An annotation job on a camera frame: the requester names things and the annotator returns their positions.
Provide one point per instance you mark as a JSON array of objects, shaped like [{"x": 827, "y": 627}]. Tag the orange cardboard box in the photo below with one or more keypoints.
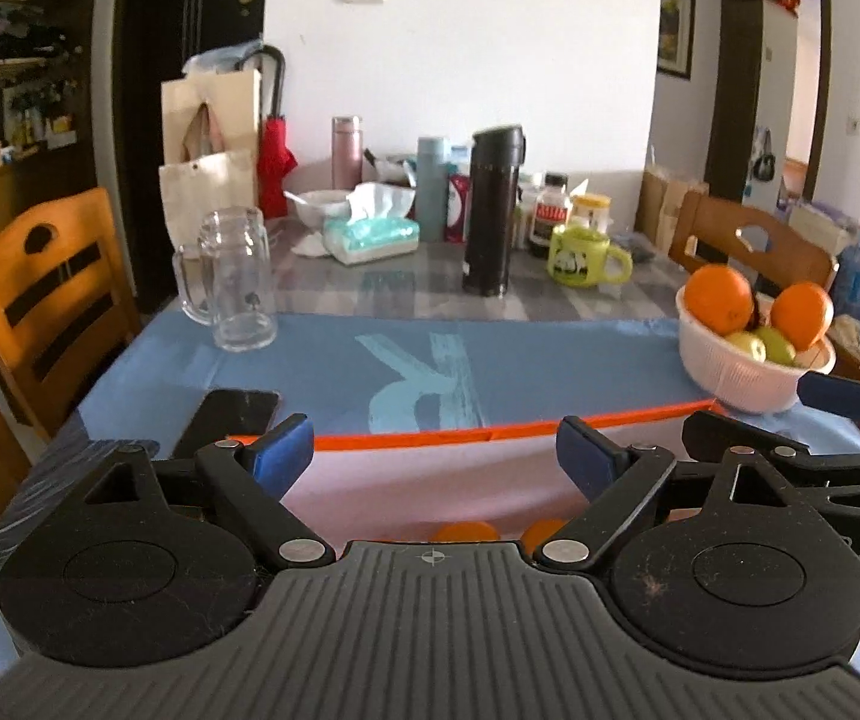
[{"x": 404, "y": 486}]

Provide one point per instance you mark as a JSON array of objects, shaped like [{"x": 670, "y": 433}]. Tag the beige paper bag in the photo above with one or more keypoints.
[{"x": 210, "y": 141}]

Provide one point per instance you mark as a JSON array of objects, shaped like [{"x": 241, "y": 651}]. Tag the glass jar mug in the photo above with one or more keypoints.
[{"x": 225, "y": 279}]

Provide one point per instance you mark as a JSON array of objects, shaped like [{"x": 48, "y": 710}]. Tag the dark supplement jar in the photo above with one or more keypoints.
[{"x": 551, "y": 208}]

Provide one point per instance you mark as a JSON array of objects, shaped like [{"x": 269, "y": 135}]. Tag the black smartphone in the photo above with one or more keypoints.
[{"x": 227, "y": 414}]

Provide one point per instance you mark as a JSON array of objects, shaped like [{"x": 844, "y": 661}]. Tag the pink thermos bottle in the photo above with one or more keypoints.
[{"x": 347, "y": 152}]

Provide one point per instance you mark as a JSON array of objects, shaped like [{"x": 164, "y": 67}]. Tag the wooden chair far end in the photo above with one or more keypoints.
[{"x": 712, "y": 230}]

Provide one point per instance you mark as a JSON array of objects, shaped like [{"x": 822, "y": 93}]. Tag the green apple in bowl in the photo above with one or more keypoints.
[{"x": 765, "y": 344}]

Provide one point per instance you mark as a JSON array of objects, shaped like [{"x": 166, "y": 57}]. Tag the red umbrella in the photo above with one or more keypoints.
[{"x": 275, "y": 161}]

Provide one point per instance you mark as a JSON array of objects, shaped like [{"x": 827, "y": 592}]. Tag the light blue tablecloth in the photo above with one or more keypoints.
[{"x": 121, "y": 596}]

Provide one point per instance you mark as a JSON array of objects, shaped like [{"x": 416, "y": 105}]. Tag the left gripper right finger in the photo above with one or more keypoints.
[{"x": 620, "y": 483}]

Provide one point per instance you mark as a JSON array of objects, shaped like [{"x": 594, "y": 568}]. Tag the small framed picture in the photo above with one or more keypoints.
[{"x": 676, "y": 36}]

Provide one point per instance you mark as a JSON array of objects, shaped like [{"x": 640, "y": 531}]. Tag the large orange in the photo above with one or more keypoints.
[{"x": 466, "y": 532}]

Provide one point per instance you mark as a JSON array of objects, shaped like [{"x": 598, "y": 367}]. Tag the wooden chair left far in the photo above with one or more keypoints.
[{"x": 66, "y": 308}]

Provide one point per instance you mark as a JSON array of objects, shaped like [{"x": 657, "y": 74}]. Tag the teal bottle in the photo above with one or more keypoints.
[{"x": 431, "y": 201}]

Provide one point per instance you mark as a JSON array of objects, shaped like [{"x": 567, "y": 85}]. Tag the black thermos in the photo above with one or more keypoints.
[{"x": 497, "y": 156}]

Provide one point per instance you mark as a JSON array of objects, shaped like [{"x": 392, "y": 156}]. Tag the white ceramic bowl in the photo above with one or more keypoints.
[{"x": 316, "y": 207}]

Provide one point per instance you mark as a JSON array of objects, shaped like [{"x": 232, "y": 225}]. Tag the green mug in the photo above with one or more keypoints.
[{"x": 581, "y": 257}]

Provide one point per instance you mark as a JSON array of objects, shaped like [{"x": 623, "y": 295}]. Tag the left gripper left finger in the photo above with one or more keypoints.
[{"x": 249, "y": 482}]

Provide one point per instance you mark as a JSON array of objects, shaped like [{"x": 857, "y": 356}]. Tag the tissue pack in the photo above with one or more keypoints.
[{"x": 378, "y": 227}]

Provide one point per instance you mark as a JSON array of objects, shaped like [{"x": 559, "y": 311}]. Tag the white fruit bowl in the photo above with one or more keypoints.
[{"x": 735, "y": 378}]

